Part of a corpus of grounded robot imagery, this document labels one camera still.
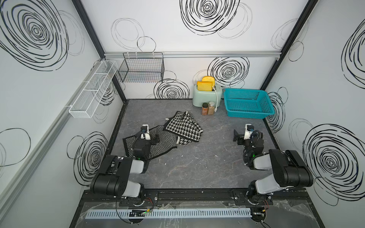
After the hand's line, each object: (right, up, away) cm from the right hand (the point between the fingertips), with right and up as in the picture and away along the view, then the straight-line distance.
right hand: (243, 130), depth 90 cm
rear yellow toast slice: (-19, +37, +17) cm, 45 cm away
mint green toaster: (-27, +23, +16) cm, 39 cm away
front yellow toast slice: (-22, +32, +17) cm, 42 cm away
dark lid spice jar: (-23, +14, +15) cm, 31 cm away
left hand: (-61, +1, -2) cm, 61 cm away
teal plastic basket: (+16, +20, +29) cm, 39 cm away
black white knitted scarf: (-40, +3, +8) cm, 41 cm away
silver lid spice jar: (-18, +14, +15) cm, 27 cm away
